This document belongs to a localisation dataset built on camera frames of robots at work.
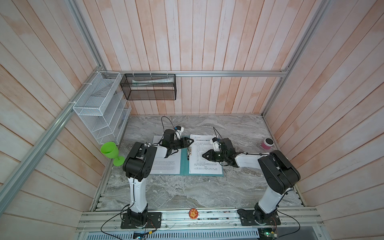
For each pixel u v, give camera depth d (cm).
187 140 90
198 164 93
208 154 89
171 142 82
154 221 73
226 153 76
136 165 53
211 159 83
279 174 49
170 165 93
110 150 84
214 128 119
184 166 92
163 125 100
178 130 92
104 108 72
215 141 88
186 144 90
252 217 73
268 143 98
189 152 96
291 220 65
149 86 99
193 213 76
